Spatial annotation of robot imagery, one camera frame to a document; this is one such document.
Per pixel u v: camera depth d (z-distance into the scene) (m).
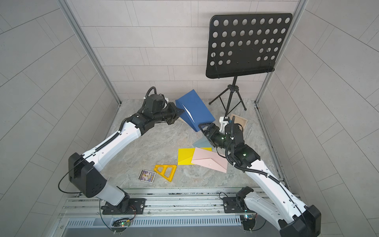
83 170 0.40
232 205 0.71
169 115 0.66
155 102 0.56
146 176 0.79
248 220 0.68
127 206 0.67
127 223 0.65
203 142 0.94
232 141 0.51
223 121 0.66
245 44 0.66
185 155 0.89
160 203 0.73
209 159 0.84
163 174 0.82
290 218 0.38
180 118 0.70
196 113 0.74
